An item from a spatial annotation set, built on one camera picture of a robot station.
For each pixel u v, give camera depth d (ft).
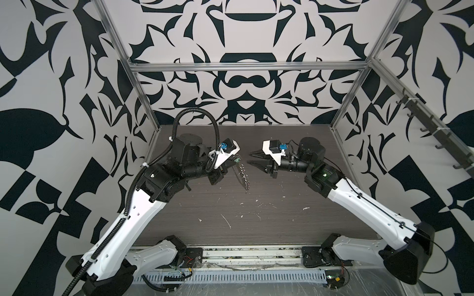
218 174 1.72
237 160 2.00
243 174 2.05
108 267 1.19
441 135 1.92
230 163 1.95
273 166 1.84
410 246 1.26
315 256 2.44
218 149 1.57
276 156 1.76
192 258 2.40
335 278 2.34
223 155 1.63
